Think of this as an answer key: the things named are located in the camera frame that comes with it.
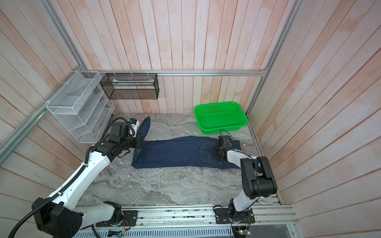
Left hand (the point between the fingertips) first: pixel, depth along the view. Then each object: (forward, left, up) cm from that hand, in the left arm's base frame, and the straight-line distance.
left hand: (142, 140), depth 79 cm
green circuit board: (-39, -52, -20) cm, 68 cm away
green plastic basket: (+36, -44, -20) cm, 61 cm away
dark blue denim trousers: (+5, -18, -21) cm, 28 cm away
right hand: (+5, -43, -19) cm, 47 cm away
